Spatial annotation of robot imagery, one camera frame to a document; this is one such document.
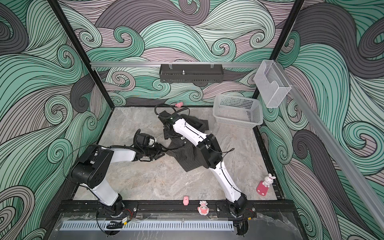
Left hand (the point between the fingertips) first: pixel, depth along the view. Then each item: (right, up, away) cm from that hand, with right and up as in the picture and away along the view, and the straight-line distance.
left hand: (168, 150), depth 92 cm
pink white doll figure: (+20, -24, -21) cm, 38 cm away
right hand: (+2, +9, +4) cm, 10 cm away
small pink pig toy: (+6, +31, +27) cm, 41 cm away
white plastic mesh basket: (+55, +26, +26) cm, 66 cm away
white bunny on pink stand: (+54, -17, -12) cm, 58 cm away
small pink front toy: (+11, -22, -18) cm, 30 cm away
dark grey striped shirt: (+11, -1, -5) cm, 12 cm away
